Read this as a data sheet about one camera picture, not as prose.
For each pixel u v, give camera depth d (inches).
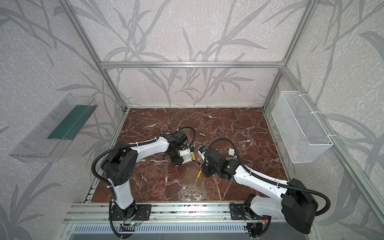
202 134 41.1
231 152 37.9
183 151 32.6
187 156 35.9
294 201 15.7
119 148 19.8
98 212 29.7
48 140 25.6
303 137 24.2
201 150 28.5
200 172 34.1
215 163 24.0
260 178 18.9
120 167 19.0
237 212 29.0
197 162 35.3
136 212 28.2
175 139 29.6
